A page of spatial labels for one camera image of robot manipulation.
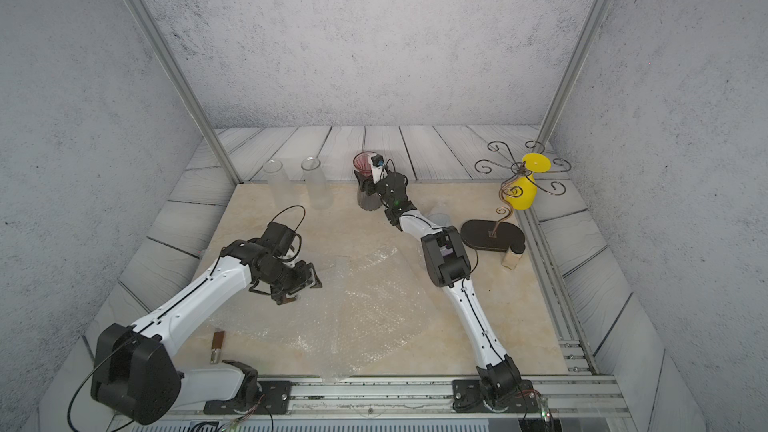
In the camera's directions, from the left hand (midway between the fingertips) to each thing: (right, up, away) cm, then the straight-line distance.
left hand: (318, 289), depth 80 cm
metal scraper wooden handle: (-27, -16, 0) cm, 32 cm away
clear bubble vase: (-8, +29, +30) cm, 42 cm away
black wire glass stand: (+53, +12, +21) cm, 59 cm away
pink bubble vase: (+12, +28, +17) cm, 34 cm away
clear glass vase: (-21, +28, +30) cm, 46 cm away
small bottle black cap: (+56, +7, +11) cm, 58 cm away
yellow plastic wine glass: (+51, +25, -6) cm, 58 cm away
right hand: (+10, +36, +24) cm, 44 cm away
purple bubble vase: (+35, +19, +19) cm, 44 cm away
